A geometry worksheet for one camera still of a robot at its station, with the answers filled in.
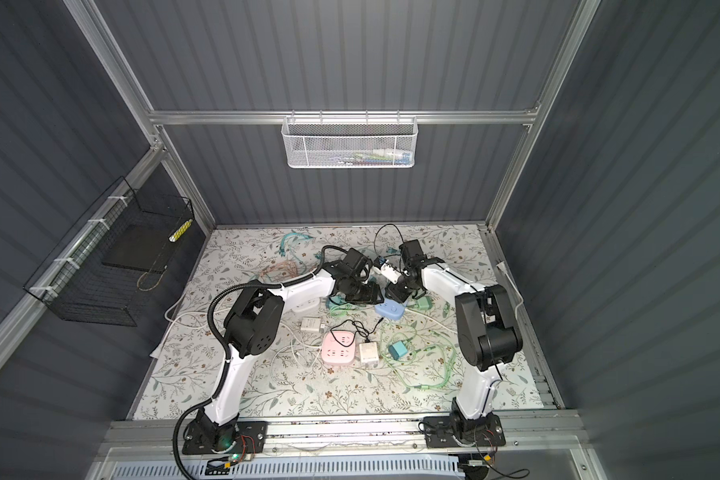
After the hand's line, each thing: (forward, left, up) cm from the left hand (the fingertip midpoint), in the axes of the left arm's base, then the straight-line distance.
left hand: (380, 300), depth 97 cm
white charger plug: (-7, +22, 0) cm, 23 cm away
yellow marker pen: (+9, +56, +25) cm, 62 cm away
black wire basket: (+10, +67, +25) cm, 73 cm away
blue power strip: (-4, -3, +1) cm, 5 cm away
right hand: (+2, -6, +2) cm, 7 cm away
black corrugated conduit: (-26, +34, +28) cm, 51 cm away
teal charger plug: (-17, -4, -1) cm, 17 cm away
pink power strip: (-15, +14, 0) cm, 20 cm away
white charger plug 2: (-17, +5, 0) cm, 18 cm away
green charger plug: (-2, -15, 0) cm, 15 cm away
